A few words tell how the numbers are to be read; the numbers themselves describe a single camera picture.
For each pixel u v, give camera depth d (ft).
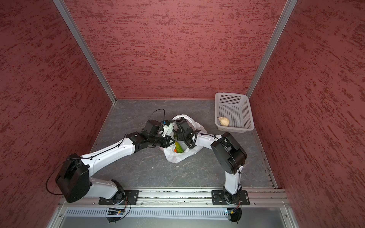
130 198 2.44
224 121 3.29
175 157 2.61
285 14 2.41
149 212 2.54
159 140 2.28
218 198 2.43
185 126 2.47
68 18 2.47
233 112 3.72
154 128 2.11
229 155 1.72
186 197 2.48
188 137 2.31
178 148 2.87
